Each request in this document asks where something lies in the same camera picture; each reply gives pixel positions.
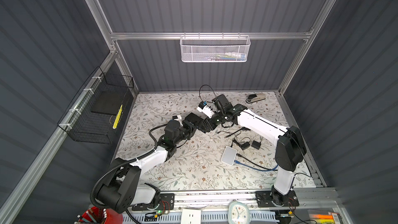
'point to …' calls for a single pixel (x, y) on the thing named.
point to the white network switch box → (228, 155)
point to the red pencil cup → (97, 215)
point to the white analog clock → (238, 213)
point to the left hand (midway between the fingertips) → (200, 121)
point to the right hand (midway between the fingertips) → (203, 125)
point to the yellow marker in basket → (117, 117)
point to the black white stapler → (255, 97)
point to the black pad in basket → (108, 102)
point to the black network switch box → (194, 120)
